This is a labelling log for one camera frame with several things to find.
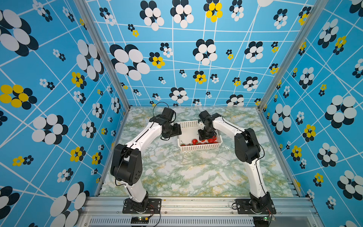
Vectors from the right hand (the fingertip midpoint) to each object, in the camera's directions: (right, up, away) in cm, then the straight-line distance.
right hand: (203, 137), depth 100 cm
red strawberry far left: (-7, -3, -4) cm, 8 cm away
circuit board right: (+28, -35, -33) cm, 55 cm away
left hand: (-17, +5, -11) cm, 21 cm away
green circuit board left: (-37, -39, -28) cm, 61 cm away
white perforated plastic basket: (-10, +4, +5) cm, 12 cm away
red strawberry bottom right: (+5, -2, -3) cm, 6 cm away
